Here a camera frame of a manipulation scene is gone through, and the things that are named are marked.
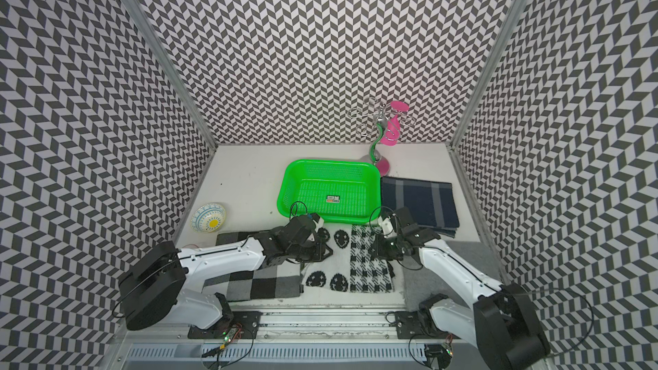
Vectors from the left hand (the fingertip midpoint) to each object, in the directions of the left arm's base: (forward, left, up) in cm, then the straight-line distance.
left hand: (331, 256), depth 81 cm
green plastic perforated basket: (+28, -3, -5) cm, 28 cm away
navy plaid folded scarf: (+21, -37, -3) cm, 43 cm away
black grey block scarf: (-7, +21, -3) cm, 23 cm away
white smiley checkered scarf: (-3, -7, -1) cm, 8 cm away
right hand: (0, -13, -1) cm, 13 cm away
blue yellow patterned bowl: (+16, +46, -3) cm, 49 cm away
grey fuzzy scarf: (-8, -27, -2) cm, 28 cm away
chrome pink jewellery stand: (+40, -19, +23) cm, 49 cm away
